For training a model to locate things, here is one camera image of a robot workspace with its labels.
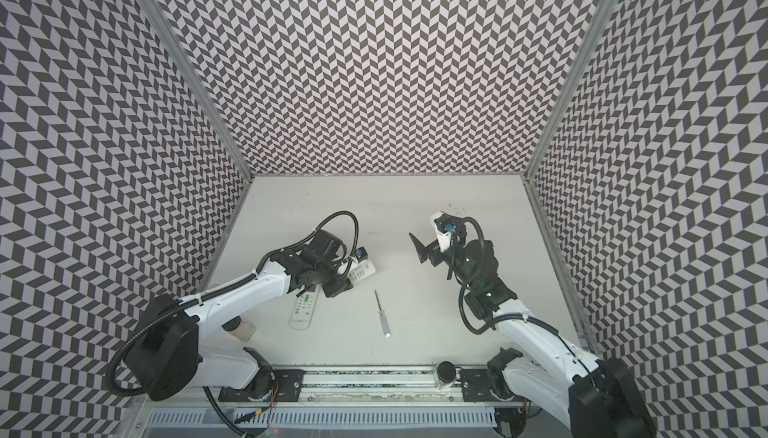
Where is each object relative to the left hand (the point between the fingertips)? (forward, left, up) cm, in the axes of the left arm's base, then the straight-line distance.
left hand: (344, 277), depth 85 cm
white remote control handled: (+1, -5, +2) cm, 5 cm away
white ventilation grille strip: (-33, +1, -6) cm, 33 cm away
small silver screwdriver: (-9, -11, -7) cm, 16 cm away
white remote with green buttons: (-8, +12, -5) cm, 15 cm away
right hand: (+6, -23, +15) cm, 28 cm away
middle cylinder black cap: (-25, -27, 0) cm, 37 cm away
